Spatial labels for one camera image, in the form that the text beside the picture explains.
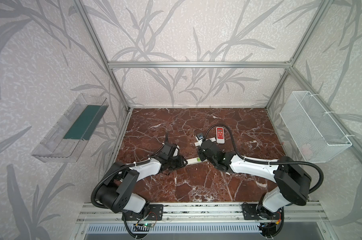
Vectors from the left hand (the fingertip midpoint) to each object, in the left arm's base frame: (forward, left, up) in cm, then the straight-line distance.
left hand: (188, 159), depth 89 cm
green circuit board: (-32, +18, -2) cm, 37 cm away
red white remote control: (+19, -22, -2) cm, 29 cm away
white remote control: (-1, -4, -2) cm, 4 cm away
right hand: (+7, -7, +8) cm, 13 cm away
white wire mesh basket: (-3, -55, +32) cm, 64 cm away
